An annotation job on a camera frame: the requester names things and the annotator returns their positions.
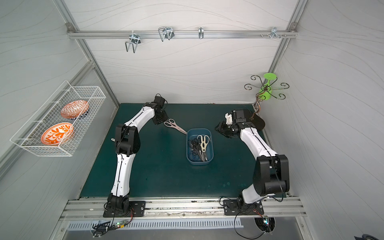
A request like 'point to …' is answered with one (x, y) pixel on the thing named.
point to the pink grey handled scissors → (171, 123)
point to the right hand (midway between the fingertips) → (217, 128)
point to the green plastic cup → (265, 91)
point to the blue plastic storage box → (192, 157)
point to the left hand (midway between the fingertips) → (165, 119)
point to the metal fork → (113, 139)
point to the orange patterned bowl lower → (57, 133)
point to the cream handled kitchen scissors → (205, 140)
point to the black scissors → (195, 144)
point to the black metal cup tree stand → (257, 104)
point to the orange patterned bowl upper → (75, 109)
